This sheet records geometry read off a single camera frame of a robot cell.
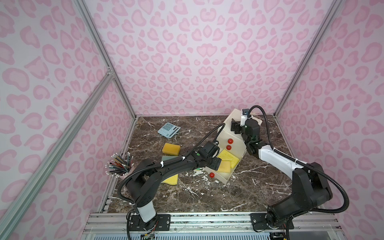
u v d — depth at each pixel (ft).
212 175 2.82
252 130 2.10
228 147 2.89
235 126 2.57
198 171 2.96
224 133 2.70
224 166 2.99
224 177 2.77
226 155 3.12
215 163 2.54
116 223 2.45
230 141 2.69
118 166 2.62
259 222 2.40
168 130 3.58
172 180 2.80
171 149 3.30
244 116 2.43
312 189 1.43
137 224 2.36
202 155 2.17
